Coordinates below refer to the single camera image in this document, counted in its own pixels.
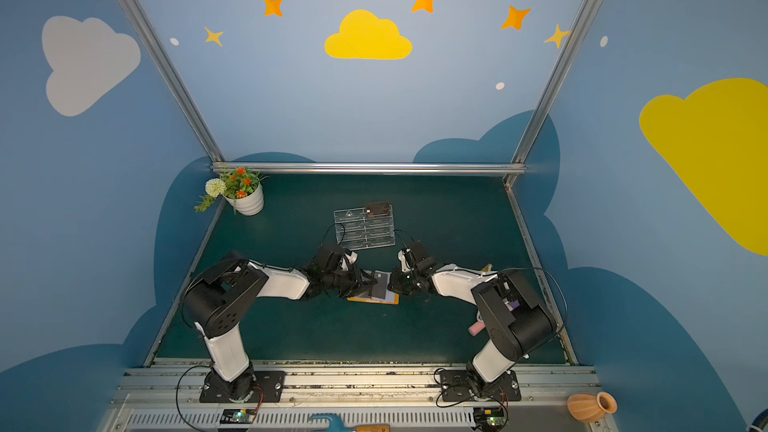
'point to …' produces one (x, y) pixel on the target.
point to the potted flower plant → (241, 188)
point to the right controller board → (488, 418)
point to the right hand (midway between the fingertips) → (389, 283)
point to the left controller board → (237, 416)
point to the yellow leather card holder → (365, 298)
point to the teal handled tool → (337, 425)
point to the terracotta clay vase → (589, 408)
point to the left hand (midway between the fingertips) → (379, 286)
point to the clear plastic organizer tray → (357, 230)
